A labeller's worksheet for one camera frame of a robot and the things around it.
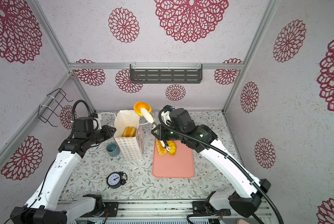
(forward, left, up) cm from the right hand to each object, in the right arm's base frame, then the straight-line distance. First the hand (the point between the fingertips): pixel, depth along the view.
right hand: (149, 128), depth 62 cm
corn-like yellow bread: (+8, -3, -33) cm, 34 cm away
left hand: (+7, +21, -12) cm, 25 cm away
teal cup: (+8, +30, -34) cm, 46 cm away
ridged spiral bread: (+16, +18, -24) cm, 35 cm away
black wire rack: (+20, +57, -1) cm, 60 cm away
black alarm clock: (-12, +23, -34) cm, 43 cm away
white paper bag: (+2, +12, -20) cm, 24 cm away
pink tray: (0, -16, -38) cm, 41 cm away
